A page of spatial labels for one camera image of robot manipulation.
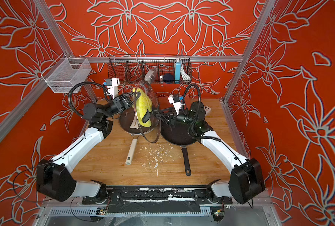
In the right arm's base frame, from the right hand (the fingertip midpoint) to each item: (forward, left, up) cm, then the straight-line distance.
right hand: (155, 116), depth 64 cm
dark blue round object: (+40, -6, -7) cm, 41 cm away
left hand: (+1, +6, +11) cm, 13 cm away
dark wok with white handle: (-9, +15, -24) cm, 30 cm away
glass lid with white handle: (+21, +24, -33) cm, 46 cm away
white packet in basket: (+38, +7, -4) cm, 38 cm away
